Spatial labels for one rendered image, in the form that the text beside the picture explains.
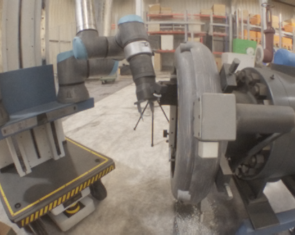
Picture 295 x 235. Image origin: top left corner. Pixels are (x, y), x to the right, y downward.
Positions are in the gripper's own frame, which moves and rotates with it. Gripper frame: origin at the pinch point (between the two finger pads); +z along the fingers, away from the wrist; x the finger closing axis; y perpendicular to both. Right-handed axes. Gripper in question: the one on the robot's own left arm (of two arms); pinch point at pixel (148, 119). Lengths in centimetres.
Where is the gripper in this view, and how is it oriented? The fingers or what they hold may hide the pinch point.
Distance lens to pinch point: 56.5
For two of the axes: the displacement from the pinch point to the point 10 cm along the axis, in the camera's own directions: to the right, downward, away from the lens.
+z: 2.3, 9.7, -0.4
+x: 6.9, -1.4, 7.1
